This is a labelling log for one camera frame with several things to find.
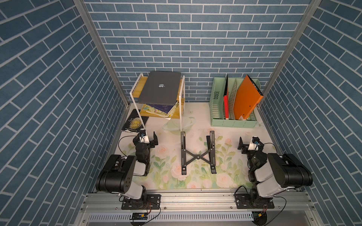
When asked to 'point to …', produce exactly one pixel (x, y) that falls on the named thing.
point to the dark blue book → (166, 108)
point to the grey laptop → (161, 87)
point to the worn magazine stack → (151, 109)
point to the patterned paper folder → (232, 99)
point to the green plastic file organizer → (217, 88)
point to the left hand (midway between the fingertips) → (149, 132)
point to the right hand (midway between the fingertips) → (250, 138)
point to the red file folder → (226, 100)
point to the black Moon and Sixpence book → (133, 123)
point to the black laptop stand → (209, 157)
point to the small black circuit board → (139, 216)
